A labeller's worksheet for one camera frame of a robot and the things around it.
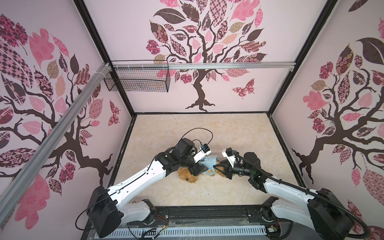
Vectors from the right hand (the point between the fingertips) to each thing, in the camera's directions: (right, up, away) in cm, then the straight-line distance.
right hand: (215, 164), depth 77 cm
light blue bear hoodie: (-3, +2, -2) cm, 4 cm away
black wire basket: (-59, +59, +45) cm, 95 cm away
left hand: (-7, 0, -2) cm, 7 cm away
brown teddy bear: (-16, -6, +2) cm, 17 cm away
